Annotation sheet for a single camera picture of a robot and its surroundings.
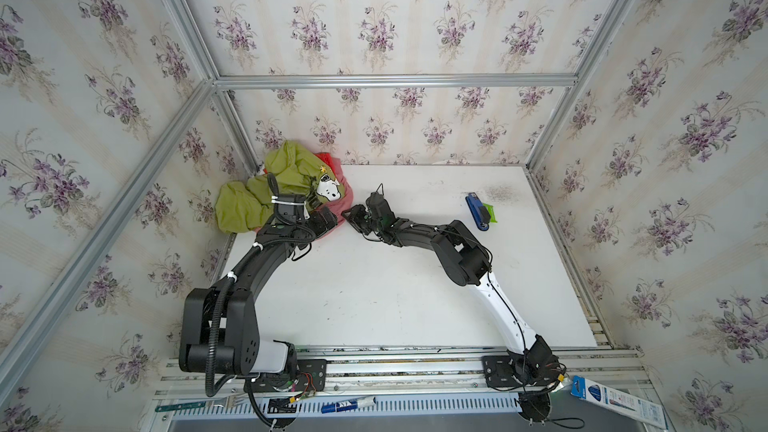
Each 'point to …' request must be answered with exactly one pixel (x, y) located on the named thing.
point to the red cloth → (333, 162)
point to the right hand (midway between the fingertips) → (339, 217)
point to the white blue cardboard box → (640, 410)
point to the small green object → (491, 211)
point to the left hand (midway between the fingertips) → (325, 220)
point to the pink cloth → (346, 202)
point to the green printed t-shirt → (299, 171)
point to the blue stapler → (479, 212)
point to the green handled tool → (179, 406)
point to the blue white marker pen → (359, 402)
